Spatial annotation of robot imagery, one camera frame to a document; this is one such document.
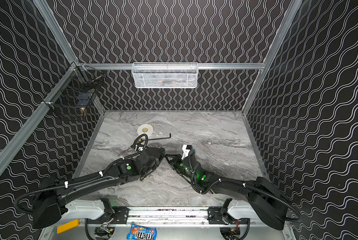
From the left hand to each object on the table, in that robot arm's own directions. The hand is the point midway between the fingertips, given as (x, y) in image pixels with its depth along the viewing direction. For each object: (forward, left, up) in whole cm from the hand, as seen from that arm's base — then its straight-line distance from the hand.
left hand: (171, 152), depth 74 cm
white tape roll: (+31, +23, -18) cm, 43 cm away
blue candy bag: (-31, +13, -19) cm, 39 cm away
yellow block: (-31, +47, -16) cm, 58 cm away
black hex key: (+22, +11, -18) cm, 30 cm away
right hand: (-1, +4, -2) cm, 5 cm away
